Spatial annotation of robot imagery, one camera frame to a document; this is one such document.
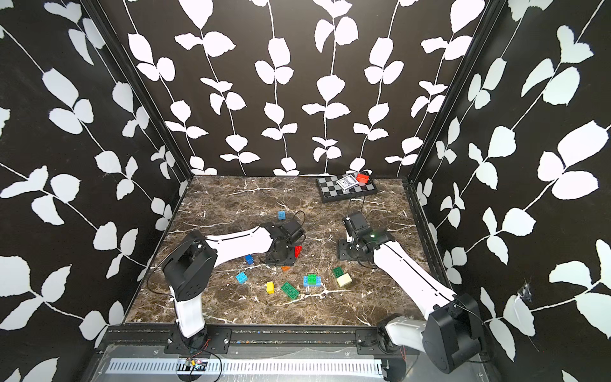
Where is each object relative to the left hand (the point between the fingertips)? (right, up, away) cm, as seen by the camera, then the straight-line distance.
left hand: (290, 259), depth 90 cm
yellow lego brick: (-6, -8, -6) cm, 12 cm away
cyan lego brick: (-17, -6, -4) cm, 19 cm away
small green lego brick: (+9, -5, -6) cm, 12 cm away
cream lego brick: (+21, -7, -3) cm, 22 cm away
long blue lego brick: (+11, -8, -4) cm, 14 cm away
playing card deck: (+26, +31, +24) cm, 47 cm away
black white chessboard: (+19, +29, +24) cm, 42 cm away
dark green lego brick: (+18, -4, -2) cm, 19 cm away
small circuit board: (-29, -27, -19) cm, 44 cm away
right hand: (+19, +6, -7) cm, 21 cm away
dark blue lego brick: (-8, +7, -27) cm, 30 cm away
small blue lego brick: (-5, +16, +14) cm, 22 cm away
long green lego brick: (0, -10, -5) cm, 11 cm away
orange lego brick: (-2, -3, -1) cm, 4 cm away
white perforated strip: (-9, -27, -20) cm, 35 cm away
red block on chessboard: (+34, +34, +27) cm, 55 cm away
